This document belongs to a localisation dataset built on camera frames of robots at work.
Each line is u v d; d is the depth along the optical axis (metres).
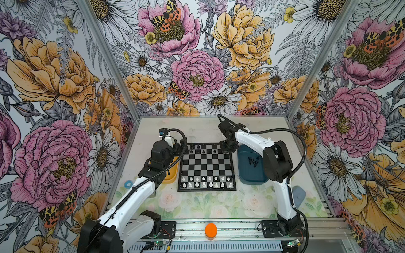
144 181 0.52
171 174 0.88
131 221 0.47
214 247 1.12
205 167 0.92
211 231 0.66
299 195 0.82
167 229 0.73
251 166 0.89
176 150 0.66
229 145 0.85
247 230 0.76
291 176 0.57
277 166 0.57
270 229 0.74
